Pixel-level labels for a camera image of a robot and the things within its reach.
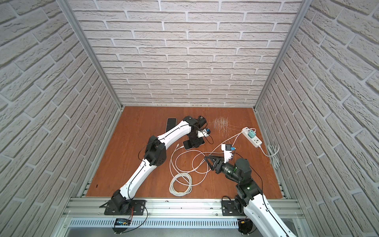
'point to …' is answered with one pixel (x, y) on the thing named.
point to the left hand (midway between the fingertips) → (194, 136)
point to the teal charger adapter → (251, 134)
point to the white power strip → (255, 141)
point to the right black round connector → (245, 225)
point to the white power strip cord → (274, 150)
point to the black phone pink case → (187, 143)
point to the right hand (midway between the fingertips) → (204, 160)
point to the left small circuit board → (122, 221)
